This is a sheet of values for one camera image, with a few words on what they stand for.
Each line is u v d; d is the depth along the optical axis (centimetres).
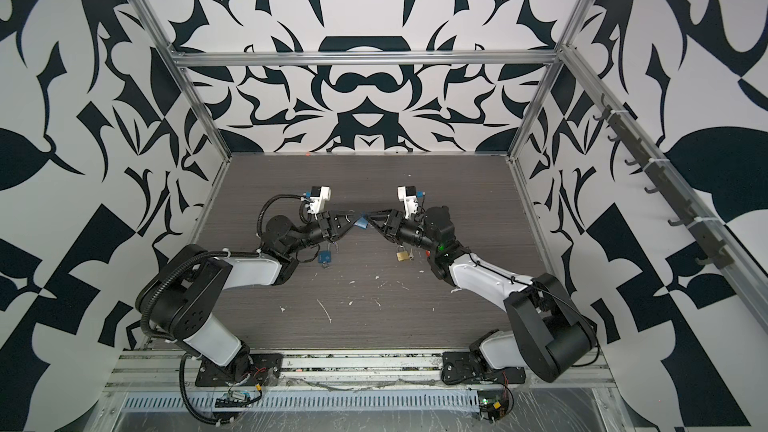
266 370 74
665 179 55
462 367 75
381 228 71
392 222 70
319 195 76
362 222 76
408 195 75
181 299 46
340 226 74
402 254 94
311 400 71
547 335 43
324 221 71
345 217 76
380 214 75
